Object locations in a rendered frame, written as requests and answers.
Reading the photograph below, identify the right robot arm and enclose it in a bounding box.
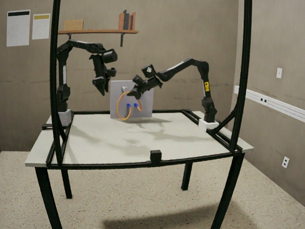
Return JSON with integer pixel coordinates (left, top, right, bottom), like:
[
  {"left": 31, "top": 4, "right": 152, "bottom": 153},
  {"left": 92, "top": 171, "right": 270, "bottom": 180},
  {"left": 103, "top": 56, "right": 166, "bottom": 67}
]
[{"left": 132, "top": 58, "right": 217, "bottom": 123}]

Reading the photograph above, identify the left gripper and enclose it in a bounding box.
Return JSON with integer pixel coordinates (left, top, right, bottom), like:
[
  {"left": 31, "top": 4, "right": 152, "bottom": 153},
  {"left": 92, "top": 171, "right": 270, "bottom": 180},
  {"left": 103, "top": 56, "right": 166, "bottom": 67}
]
[{"left": 92, "top": 64, "right": 111, "bottom": 96}]

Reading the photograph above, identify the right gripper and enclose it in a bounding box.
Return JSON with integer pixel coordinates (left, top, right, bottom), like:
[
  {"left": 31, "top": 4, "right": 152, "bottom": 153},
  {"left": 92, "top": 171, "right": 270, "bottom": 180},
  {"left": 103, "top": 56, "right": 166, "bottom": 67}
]
[{"left": 127, "top": 80, "right": 151, "bottom": 100}]

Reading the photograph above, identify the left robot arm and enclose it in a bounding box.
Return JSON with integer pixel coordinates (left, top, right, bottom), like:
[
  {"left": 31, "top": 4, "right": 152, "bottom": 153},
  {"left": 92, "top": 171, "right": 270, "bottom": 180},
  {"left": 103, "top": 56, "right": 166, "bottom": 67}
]
[{"left": 57, "top": 40, "right": 118, "bottom": 112}]

